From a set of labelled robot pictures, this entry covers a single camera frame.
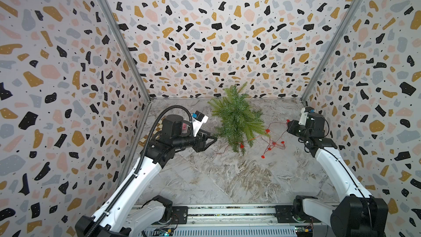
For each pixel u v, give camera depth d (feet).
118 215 1.26
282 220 2.40
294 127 2.44
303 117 2.43
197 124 2.00
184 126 1.86
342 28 2.81
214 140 2.17
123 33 2.87
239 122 2.41
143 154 1.51
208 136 2.03
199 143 1.95
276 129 3.39
